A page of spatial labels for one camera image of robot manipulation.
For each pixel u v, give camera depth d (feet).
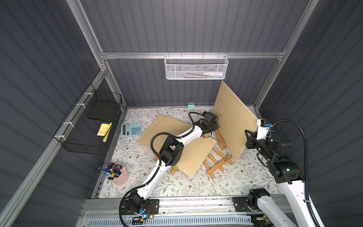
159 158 2.08
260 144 1.94
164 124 3.52
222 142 3.02
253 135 2.03
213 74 2.92
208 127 2.68
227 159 2.84
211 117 2.71
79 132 2.28
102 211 2.41
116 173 2.37
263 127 1.89
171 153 2.13
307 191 1.40
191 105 3.99
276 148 1.62
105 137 2.26
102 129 2.42
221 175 2.77
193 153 2.85
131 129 3.42
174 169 2.72
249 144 2.00
